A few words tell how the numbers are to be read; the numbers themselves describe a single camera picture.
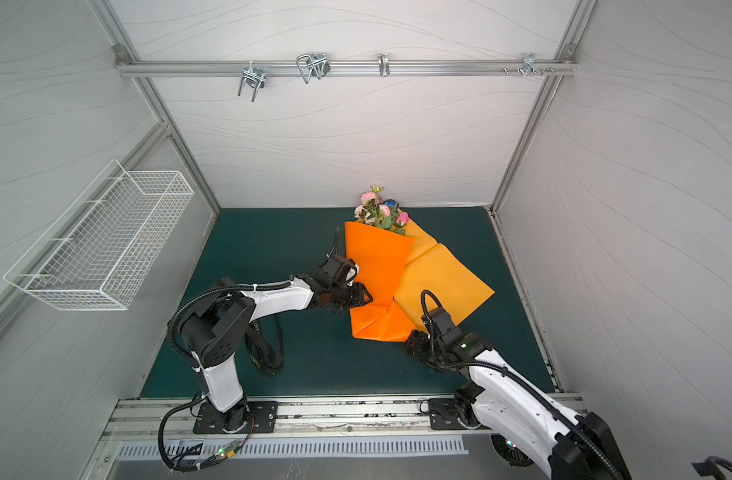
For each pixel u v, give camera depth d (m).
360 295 0.82
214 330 0.48
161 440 0.67
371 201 1.12
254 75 0.78
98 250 0.68
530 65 0.76
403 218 1.12
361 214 1.15
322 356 0.84
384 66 0.78
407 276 0.99
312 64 0.77
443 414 0.74
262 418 0.73
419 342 0.74
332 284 0.74
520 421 0.54
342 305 0.81
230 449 0.68
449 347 0.63
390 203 1.16
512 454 0.72
